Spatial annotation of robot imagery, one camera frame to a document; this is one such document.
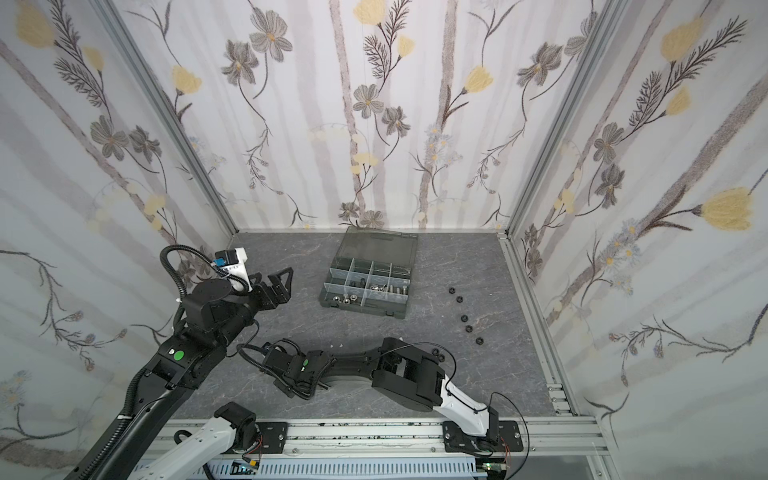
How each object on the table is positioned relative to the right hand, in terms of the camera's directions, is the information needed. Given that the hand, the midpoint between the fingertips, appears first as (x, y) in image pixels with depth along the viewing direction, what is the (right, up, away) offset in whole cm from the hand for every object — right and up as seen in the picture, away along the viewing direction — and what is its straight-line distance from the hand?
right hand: (276, 364), depth 83 cm
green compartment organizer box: (+25, +25, +21) cm, 41 cm away
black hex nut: (+54, +19, +21) cm, 61 cm away
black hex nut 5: (+60, +4, +9) cm, 61 cm away
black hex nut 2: (+56, +16, +18) cm, 61 cm away
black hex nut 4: (+57, +8, +11) cm, 59 cm away
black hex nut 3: (+56, +10, +13) cm, 59 cm away
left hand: (+6, +28, -16) cm, 33 cm away
